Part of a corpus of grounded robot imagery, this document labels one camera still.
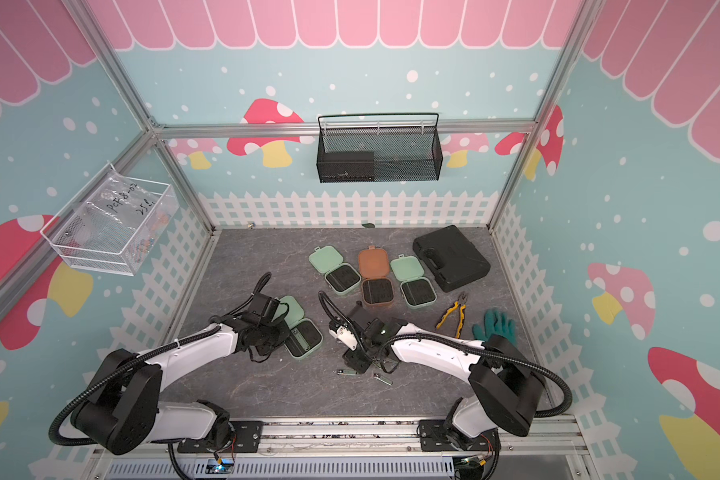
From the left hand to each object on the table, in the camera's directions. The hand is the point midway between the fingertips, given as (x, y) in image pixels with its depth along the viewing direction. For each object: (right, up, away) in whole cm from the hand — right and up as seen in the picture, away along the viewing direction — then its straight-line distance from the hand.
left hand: (290, 341), depth 89 cm
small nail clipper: (+17, -8, -4) cm, 19 cm away
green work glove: (+64, +5, +4) cm, 64 cm away
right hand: (+19, -3, -6) cm, 20 cm away
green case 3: (+40, +14, +12) cm, 44 cm away
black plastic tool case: (+54, +25, +16) cm, 61 cm away
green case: (+4, +1, +2) cm, 5 cm away
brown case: (+26, +15, +13) cm, 33 cm away
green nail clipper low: (+27, -9, -6) cm, 30 cm away
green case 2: (+14, +18, +16) cm, 28 cm away
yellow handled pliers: (+54, +10, +8) cm, 55 cm away
